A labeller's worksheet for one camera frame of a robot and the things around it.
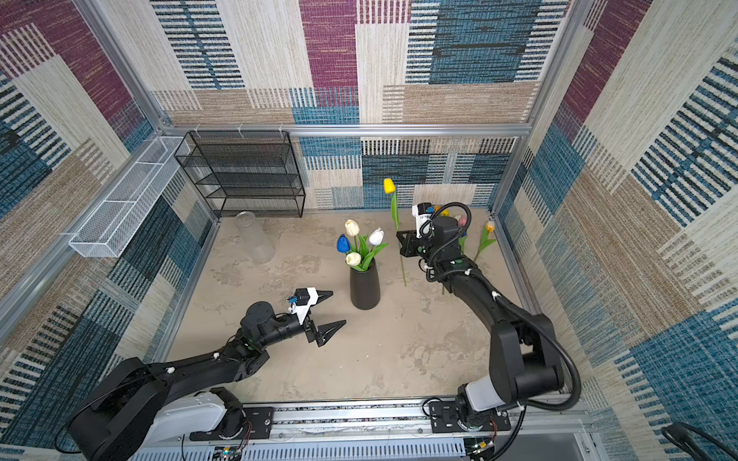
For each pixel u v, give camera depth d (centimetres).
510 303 50
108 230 71
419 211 76
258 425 73
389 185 85
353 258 69
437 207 73
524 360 43
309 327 68
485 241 108
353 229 74
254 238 102
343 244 71
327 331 70
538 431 74
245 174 109
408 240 75
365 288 87
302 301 65
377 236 76
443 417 73
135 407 42
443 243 65
